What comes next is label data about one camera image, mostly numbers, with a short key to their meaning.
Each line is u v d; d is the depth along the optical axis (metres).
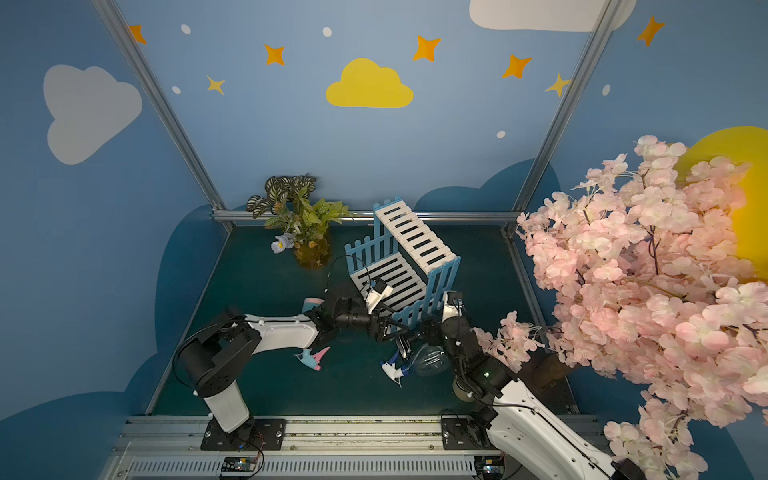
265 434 0.74
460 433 0.75
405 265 1.08
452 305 0.68
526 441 0.57
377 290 0.76
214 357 0.47
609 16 0.69
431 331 0.70
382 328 0.73
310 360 0.86
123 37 0.72
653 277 0.51
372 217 0.91
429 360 0.80
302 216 0.88
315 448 0.74
